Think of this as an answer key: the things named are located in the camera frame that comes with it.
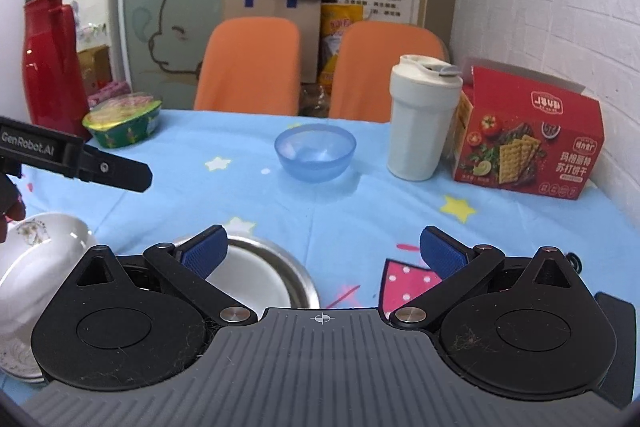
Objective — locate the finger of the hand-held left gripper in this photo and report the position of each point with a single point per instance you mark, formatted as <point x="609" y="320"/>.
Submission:
<point x="120" y="172"/>

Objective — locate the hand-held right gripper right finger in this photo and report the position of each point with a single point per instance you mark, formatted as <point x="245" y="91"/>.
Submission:
<point x="440" y="252"/>

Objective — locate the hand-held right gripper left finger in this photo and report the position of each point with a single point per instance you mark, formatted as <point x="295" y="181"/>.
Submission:
<point x="205" y="252"/>

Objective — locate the stainless steel bowl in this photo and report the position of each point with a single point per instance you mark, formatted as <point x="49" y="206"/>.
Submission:
<point x="295" y="277"/>

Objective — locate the small white floral plate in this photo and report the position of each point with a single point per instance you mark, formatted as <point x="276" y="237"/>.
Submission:
<point x="40" y="267"/>

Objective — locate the blue plastic bowl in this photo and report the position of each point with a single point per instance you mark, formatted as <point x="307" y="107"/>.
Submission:
<point x="315" y="162"/>

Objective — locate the large white patterned-rim plate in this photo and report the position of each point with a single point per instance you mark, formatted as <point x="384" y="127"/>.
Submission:
<point x="15" y="364"/>

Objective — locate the person's left hand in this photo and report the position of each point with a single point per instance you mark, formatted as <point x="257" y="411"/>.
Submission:
<point x="14" y="212"/>

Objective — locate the green instant noodle bowl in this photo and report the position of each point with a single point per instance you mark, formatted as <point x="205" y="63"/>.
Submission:
<point x="125" y="122"/>

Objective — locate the red thermos jug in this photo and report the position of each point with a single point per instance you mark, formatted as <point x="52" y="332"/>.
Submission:
<point x="50" y="72"/>

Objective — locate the pink patterned cloth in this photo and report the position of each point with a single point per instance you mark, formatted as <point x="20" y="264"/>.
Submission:
<point x="107" y="92"/>

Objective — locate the blue cartoon printed tablecloth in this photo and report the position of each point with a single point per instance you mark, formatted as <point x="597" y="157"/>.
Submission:
<point x="360" y="207"/>

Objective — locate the open cardboard box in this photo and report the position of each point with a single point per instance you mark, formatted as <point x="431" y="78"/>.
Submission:
<point x="95" y="67"/>

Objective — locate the white tumbler cup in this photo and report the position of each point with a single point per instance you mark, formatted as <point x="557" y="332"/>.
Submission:
<point x="420" y="127"/>

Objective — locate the red cracker box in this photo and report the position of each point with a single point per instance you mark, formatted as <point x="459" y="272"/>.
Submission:
<point x="525" y="142"/>

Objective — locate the orange chair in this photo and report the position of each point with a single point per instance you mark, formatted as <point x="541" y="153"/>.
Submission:
<point x="375" y="72"/>
<point x="245" y="67"/>

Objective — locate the yellow snack packet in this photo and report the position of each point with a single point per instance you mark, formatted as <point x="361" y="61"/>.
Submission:
<point x="332" y="27"/>

